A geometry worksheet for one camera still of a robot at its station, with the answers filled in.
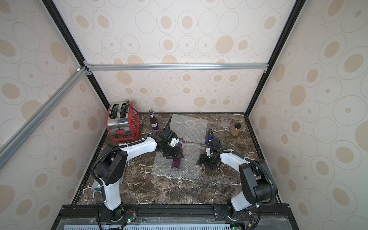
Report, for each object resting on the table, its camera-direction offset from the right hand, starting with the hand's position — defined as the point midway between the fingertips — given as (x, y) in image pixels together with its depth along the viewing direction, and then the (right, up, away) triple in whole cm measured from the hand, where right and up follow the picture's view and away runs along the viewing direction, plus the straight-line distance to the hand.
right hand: (205, 163), depth 90 cm
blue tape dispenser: (+6, +16, +13) cm, 21 cm away
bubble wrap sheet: (-10, -1, +1) cm, 10 cm away
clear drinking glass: (+19, +29, +23) cm, 42 cm away
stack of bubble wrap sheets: (-10, +21, +20) cm, 31 cm away
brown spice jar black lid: (+23, +21, +10) cm, 33 cm away
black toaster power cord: (-52, +40, +7) cm, 66 cm away
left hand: (-13, +5, -3) cm, 14 cm away
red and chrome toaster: (-53, +26, +2) cm, 59 cm away
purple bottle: (-35, +27, +10) cm, 45 cm away
